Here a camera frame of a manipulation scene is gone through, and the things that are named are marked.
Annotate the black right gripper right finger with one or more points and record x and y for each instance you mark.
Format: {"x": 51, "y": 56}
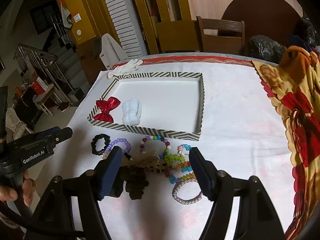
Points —
{"x": 205, "y": 173}

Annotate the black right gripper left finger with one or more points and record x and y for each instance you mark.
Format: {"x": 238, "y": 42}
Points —
{"x": 107, "y": 181}

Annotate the dark brown scrunchie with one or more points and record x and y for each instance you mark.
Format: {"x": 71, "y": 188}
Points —
{"x": 135, "y": 181}

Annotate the black scrunchie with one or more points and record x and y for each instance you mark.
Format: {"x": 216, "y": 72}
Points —
{"x": 105, "y": 138}

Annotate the beige leopard ribbon bow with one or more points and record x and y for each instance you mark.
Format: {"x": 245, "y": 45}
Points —
{"x": 149, "y": 162}

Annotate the red satin bow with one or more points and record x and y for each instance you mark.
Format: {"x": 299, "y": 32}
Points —
{"x": 106, "y": 106}

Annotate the white fluffy scrunchie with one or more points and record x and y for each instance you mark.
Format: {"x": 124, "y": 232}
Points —
{"x": 132, "y": 110}

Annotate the person left hand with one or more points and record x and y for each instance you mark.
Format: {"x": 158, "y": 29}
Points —
{"x": 27, "y": 191}

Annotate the white table cloth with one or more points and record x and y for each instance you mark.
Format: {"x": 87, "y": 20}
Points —
{"x": 241, "y": 134}

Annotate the small white side table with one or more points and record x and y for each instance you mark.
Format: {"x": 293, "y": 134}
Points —
{"x": 41, "y": 99}

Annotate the red box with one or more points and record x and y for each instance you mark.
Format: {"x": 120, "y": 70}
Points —
{"x": 39, "y": 86}

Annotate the striped black white tray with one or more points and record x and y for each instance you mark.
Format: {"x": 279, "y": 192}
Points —
{"x": 172, "y": 104}

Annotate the metal stair railing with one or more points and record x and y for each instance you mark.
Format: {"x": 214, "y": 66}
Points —
{"x": 44, "y": 64}

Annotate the white work glove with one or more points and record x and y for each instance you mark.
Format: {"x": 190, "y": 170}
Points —
{"x": 129, "y": 67}

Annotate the white jacket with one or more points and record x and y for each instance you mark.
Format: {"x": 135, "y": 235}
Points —
{"x": 111, "y": 51}

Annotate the orange red floral blanket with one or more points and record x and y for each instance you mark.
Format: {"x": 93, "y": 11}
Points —
{"x": 293, "y": 88}

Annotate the wooden chair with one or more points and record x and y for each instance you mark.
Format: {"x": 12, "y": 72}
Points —
{"x": 222, "y": 36}

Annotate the black plastic bag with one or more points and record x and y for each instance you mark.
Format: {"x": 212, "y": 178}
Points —
{"x": 265, "y": 48}

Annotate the white louvered door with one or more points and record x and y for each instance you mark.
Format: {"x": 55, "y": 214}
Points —
{"x": 127, "y": 26}

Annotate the wall light switch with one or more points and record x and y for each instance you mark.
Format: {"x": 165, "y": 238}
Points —
{"x": 77, "y": 18}

